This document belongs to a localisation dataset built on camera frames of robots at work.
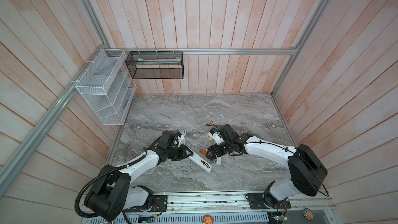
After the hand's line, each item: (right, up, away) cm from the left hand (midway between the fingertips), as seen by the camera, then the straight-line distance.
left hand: (191, 157), depth 83 cm
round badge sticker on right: (+55, -22, -13) cm, 61 cm away
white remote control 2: (+6, -3, -1) cm, 6 cm away
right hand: (+12, +2, +3) cm, 12 cm away
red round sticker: (+8, -24, -14) cm, 29 cm away
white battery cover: (+16, -3, +4) cm, 17 cm away
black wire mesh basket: (-25, +57, +21) cm, 66 cm away
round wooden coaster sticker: (+10, +11, -1) cm, 15 cm away
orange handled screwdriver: (+6, +1, +7) cm, 9 cm away
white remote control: (-5, +11, +15) cm, 19 cm away
